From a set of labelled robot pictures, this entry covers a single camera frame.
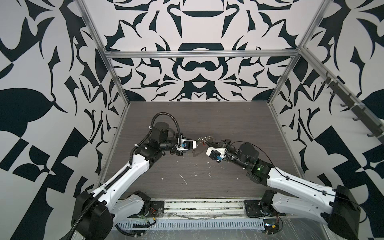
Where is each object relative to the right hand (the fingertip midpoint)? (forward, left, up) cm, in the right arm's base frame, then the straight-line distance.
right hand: (210, 138), depth 69 cm
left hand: (+2, +6, -2) cm, 6 cm away
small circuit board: (-31, -28, -29) cm, 51 cm away
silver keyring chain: (-1, +3, -1) cm, 3 cm away
